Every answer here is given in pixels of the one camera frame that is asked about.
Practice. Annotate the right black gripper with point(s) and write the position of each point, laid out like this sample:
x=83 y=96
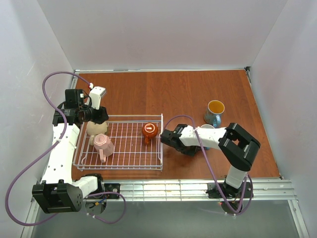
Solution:
x=167 y=136

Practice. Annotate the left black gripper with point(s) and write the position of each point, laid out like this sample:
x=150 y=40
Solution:
x=100 y=114

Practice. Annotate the pink faceted mug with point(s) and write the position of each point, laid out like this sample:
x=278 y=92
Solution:
x=104 y=146

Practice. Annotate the blue square mug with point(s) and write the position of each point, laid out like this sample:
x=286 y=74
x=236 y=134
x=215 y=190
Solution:
x=206 y=127

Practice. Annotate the tall blue patterned mug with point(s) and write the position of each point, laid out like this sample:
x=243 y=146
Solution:
x=213 y=113

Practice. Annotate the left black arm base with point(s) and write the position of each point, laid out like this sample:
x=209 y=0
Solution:
x=106 y=191

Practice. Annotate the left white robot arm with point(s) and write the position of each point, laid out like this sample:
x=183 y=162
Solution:
x=58 y=192

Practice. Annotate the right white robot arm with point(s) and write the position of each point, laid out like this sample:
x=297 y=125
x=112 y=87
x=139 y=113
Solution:
x=239 y=147

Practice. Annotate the beige round mug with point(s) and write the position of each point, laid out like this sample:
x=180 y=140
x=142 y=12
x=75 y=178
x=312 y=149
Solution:
x=93 y=129

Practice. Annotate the brown glazed mug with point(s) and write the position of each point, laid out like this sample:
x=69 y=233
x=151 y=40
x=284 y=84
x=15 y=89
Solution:
x=149 y=131

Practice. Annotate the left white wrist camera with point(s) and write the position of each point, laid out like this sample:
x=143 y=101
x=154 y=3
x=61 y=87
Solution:
x=95 y=96

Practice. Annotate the white wire dish rack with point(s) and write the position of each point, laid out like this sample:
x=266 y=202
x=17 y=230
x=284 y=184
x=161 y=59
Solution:
x=130 y=151

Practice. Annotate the aluminium front rail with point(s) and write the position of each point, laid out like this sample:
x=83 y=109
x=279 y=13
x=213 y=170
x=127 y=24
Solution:
x=197 y=190

